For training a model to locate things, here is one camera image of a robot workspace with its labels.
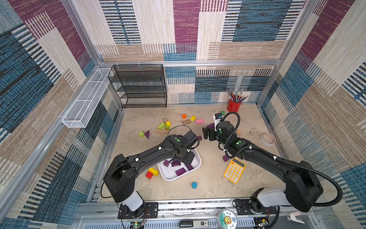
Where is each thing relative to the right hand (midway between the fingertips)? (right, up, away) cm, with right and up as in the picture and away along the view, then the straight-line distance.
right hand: (212, 129), depth 86 cm
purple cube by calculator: (+9, -19, +6) cm, 22 cm away
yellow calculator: (+13, -24, -1) cm, 28 cm away
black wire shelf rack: (-51, +31, +24) cm, 64 cm away
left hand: (-15, -16, -4) cm, 22 cm away
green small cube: (+15, +11, +30) cm, 36 cm away
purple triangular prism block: (-43, -5, +17) cm, 46 cm away
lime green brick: (-34, +1, +21) cm, 40 cm away
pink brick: (-4, +4, +23) cm, 24 cm away
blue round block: (-11, -30, -6) cm, 33 cm away
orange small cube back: (-16, +8, +27) cm, 33 cm away
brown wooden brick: (-15, +4, +23) cm, 27 cm away
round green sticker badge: (+3, -38, -22) cm, 44 cm away
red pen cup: (+22, +15, +27) cm, 38 cm away
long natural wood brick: (-33, -3, +19) cm, 38 cm away
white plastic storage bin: (-25, -25, -2) cm, 35 cm away
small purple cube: (-27, -21, +2) cm, 34 cm away
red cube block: (-37, -27, -1) cm, 46 cm away
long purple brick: (-19, -25, -1) cm, 31 cm away
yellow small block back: (-10, +6, +25) cm, 28 cm away
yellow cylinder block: (-33, -24, -2) cm, 41 cm away
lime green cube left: (-46, -5, +15) cm, 49 cm away
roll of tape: (+38, -10, +11) cm, 41 cm away
